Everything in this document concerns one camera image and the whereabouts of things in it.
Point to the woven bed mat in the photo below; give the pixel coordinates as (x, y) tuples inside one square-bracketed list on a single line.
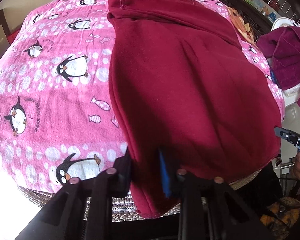
[(123, 209)]

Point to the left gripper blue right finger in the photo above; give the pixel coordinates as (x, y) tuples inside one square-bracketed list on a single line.
[(208, 210)]

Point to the dark red fleece shirt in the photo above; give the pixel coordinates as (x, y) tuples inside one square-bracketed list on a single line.
[(184, 87)]

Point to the dark carved wooden headboard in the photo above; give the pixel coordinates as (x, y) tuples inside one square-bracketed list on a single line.
[(258, 23)]

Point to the orange cartoon blanket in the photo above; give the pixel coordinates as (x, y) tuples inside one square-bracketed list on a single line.
[(243, 29)]

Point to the pink penguin print quilt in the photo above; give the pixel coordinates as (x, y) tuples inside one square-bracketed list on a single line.
[(56, 118)]

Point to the red gift bag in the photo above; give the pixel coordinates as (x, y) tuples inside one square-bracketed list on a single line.
[(13, 36)]

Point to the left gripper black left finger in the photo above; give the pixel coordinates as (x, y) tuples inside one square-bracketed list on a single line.
[(82, 209)]

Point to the purple fleece garment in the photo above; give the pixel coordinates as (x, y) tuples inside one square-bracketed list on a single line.
[(282, 46)]

